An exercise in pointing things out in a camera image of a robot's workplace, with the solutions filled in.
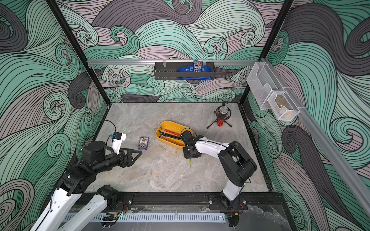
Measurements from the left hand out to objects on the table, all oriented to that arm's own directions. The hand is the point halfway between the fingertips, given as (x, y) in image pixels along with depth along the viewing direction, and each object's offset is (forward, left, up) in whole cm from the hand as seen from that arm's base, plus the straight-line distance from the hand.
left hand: (137, 150), depth 66 cm
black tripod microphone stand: (+25, -45, -2) cm, 52 cm away
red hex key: (+26, -13, -23) cm, 37 cm away
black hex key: (+23, -6, -22) cm, 33 cm away
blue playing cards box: (+17, +5, -23) cm, 29 cm away
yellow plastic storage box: (+30, -15, -23) cm, 41 cm away
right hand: (+9, -27, -24) cm, 37 cm away
